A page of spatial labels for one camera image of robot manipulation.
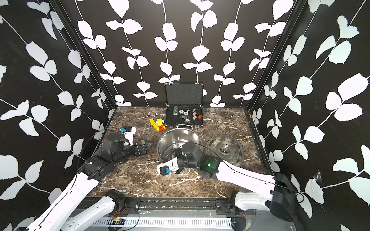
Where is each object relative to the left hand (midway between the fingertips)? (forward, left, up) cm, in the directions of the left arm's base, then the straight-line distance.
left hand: (149, 142), depth 71 cm
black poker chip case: (+47, -18, -22) cm, 55 cm away
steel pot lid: (+7, -46, -23) cm, 52 cm away
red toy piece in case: (+35, -31, -22) cm, 52 cm away
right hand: (-7, -7, 0) cm, 10 cm away
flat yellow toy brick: (+33, +7, -24) cm, 42 cm away
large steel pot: (+12, -8, -24) cm, 28 cm away
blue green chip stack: (+41, -11, -21) cm, 48 cm away
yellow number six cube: (+28, +4, -23) cm, 37 cm away
